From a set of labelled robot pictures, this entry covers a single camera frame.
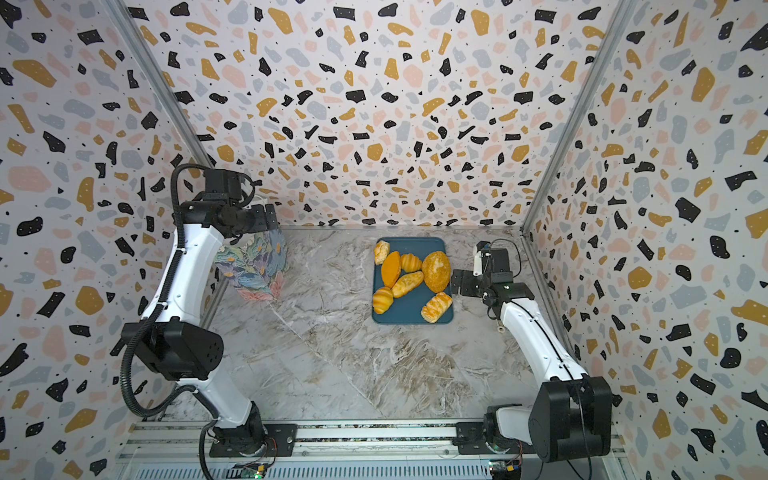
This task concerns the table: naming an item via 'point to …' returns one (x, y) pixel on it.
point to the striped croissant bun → (383, 299)
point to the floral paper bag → (254, 263)
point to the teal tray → (406, 310)
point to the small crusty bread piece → (381, 250)
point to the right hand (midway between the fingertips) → (463, 272)
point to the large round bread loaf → (436, 271)
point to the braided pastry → (435, 308)
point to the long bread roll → (407, 283)
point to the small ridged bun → (410, 262)
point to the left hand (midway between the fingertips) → (256, 213)
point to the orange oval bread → (390, 268)
